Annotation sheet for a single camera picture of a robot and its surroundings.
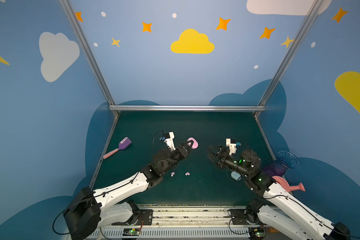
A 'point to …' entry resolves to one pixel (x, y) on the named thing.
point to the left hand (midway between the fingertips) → (195, 144)
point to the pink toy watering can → (286, 187)
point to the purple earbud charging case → (195, 145)
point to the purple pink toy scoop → (124, 143)
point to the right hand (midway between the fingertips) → (208, 150)
